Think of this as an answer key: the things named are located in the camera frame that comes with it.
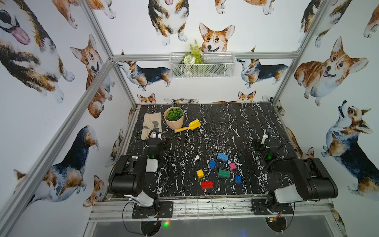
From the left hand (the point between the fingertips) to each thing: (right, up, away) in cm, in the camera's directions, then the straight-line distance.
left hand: (160, 133), depth 94 cm
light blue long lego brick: (+39, -13, -4) cm, 42 cm away
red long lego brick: (+29, -26, -14) cm, 41 cm away
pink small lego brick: (+44, -18, -6) cm, 49 cm away
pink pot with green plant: (+7, +11, +6) cm, 14 cm away
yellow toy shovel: (+20, +5, +13) cm, 25 cm away
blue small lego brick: (+32, -17, -8) cm, 37 cm away
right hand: (+64, -1, -2) cm, 64 cm away
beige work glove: (-11, +8, +16) cm, 20 cm away
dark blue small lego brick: (+46, -24, -12) cm, 53 cm away
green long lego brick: (+39, -22, -10) cm, 46 cm away
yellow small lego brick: (+25, -21, -12) cm, 35 cm away
